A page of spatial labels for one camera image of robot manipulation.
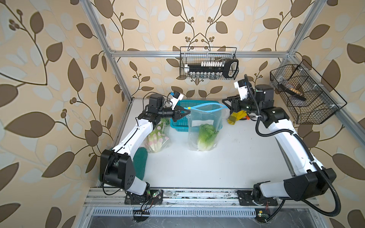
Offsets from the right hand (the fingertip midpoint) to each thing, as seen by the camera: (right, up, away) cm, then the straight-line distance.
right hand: (225, 99), depth 73 cm
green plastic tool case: (-47, -36, +10) cm, 60 cm away
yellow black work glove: (+16, -10, +32) cm, 38 cm away
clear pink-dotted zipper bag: (-37, -23, +14) cm, 45 cm away
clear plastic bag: (-16, -21, +16) cm, 31 cm away
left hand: (-20, -5, +2) cm, 21 cm away
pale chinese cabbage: (-8, -19, +9) cm, 22 cm away
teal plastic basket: (-12, -7, 0) cm, 14 cm away
